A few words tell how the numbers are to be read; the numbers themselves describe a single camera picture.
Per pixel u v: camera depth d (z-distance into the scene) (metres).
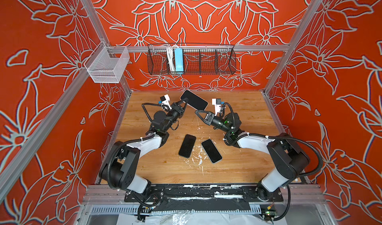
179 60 0.90
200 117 0.74
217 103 0.73
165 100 0.74
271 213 0.68
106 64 0.94
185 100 0.76
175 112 0.71
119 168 0.43
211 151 0.88
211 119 0.70
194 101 0.77
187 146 0.90
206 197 0.73
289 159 0.45
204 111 0.74
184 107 0.74
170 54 0.88
